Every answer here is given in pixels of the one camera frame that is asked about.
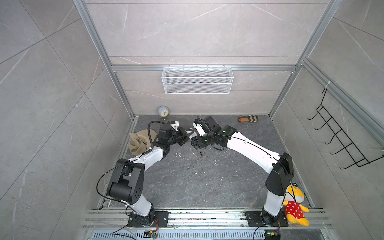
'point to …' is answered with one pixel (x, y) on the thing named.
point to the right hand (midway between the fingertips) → (196, 139)
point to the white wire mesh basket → (197, 80)
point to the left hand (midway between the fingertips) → (194, 128)
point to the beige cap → (140, 141)
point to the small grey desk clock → (163, 111)
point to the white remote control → (194, 134)
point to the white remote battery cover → (176, 155)
